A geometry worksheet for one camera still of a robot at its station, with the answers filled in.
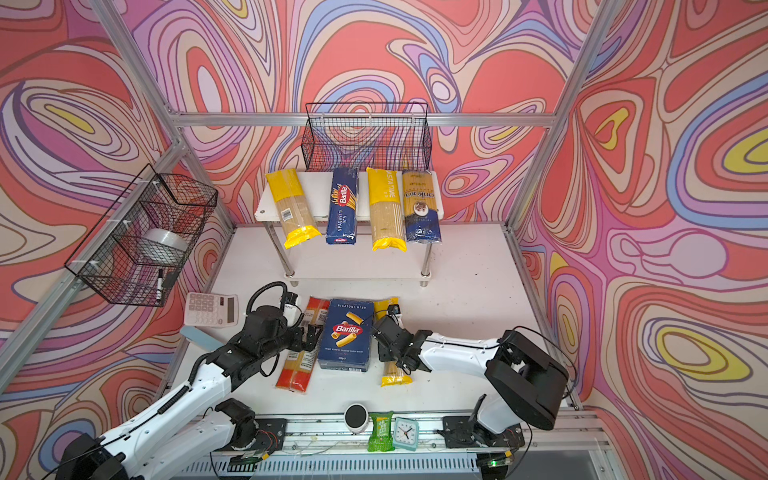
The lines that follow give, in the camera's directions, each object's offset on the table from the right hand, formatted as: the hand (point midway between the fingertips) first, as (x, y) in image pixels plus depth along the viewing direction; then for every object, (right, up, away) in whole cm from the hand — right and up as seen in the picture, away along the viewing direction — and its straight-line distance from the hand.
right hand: (391, 351), depth 88 cm
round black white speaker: (-9, -11, -15) cm, 21 cm away
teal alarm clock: (+3, -15, -16) cm, 22 cm away
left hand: (-22, +10, -5) cm, 25 cm away
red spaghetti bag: (-26, -3, -6) cm, 27 cm away
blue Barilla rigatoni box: (-13, +6, -4) cm, 15 cm away
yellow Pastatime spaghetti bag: (0, -3, -9) cm, 10 cm away
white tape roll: (-55, +31, -17) cm, 65 cm away
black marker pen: (-57, +21, -16) cm, 63 cm away
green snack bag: (-3, -17, -16) cm, 23 cm away
